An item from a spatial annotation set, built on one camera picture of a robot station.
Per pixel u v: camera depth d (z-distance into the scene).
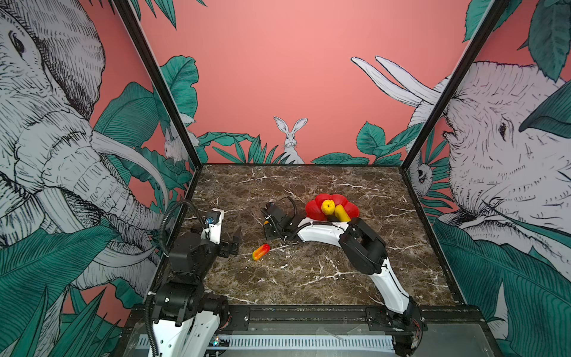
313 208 1.00
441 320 0.76
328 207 0.98
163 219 0.93
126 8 0.69
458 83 0.86
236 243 0.61
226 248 0.59
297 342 0.70
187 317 0.44
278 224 0.73
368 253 0.54
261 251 0.88
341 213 0.96
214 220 0.55
